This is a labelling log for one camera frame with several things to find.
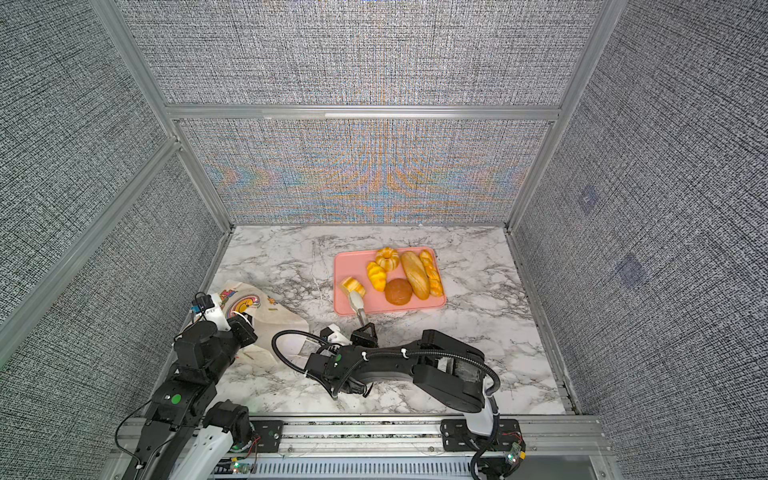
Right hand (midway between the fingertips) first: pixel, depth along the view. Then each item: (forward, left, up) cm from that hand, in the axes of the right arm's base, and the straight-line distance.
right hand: (372, 328), depth 84 cm
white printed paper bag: (0, +28, +5) cm, 28 cm away
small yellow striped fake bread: (+15, +7, 0) cm, 16 cm away
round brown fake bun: (+15, -8, -3) cm, 17 cm away
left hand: (-1, +29, +12) cm, 31 cm away
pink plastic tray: (+28, +8, -6) cm, 29 cm away
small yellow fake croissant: (+21, -1, -4) cm, 22 cm away
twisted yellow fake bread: (+18, -20, -5) cm, 28 cm away
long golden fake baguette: (+22, -14, -4) cm, 26 cm away
